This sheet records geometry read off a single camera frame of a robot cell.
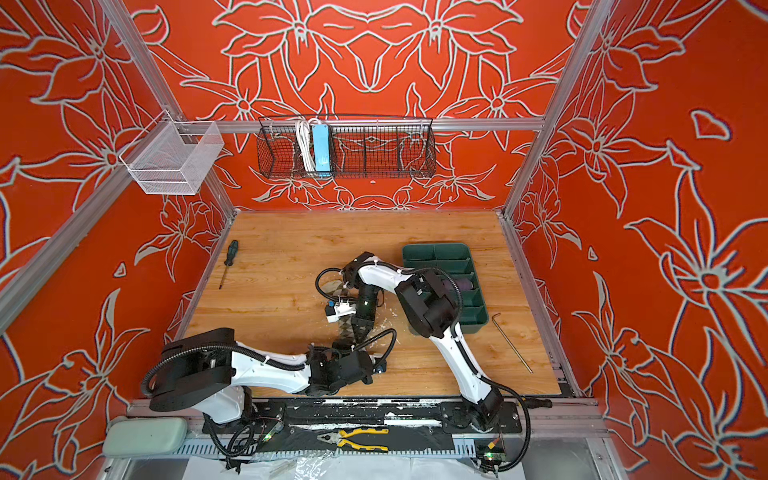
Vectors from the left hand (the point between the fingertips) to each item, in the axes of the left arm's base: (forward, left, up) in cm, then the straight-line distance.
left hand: (355, 343), depth 85 cm
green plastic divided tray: (+34, -34, -3) cm, 48 cm away
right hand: (+3, 0, -1) cm, 3 cm away
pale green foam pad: (-26, +46, +3) cm, 53 cm away
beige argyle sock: (+2, +3, 0) cm, 4 cm away
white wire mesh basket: (+44, +61, +31) cm, 82 cm away
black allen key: (+8, -42, -1) cm, 43 cm away
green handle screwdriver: (+31, +48, +1) cm, 57 cm away
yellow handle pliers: (-23, +1, 0) cm, 23 cm away
